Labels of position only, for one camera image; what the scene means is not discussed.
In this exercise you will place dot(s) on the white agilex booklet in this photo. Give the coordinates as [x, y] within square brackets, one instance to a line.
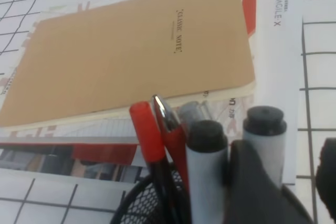
[277, 67]

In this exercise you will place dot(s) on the brown classic note notebook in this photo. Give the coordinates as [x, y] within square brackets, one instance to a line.
[104, 59]

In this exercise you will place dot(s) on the white marker black cap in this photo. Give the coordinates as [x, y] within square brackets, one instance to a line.
[207, 158]
[265, 129]

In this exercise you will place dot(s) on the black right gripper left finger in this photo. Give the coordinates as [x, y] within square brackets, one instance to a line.
[253, 198]

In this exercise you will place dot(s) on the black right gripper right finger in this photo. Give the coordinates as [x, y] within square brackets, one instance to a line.
[325, 176]

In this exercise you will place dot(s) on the red pen with silver clip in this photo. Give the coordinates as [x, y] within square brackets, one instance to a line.
[173, 136]

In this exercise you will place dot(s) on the black mesh pen holder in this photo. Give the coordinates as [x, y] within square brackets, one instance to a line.
[141, 204]

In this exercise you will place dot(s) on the red capped pen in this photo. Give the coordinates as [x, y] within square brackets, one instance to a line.
[153, 151]

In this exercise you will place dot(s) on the red and white magazine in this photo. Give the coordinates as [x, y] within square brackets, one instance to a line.
[68, 149]

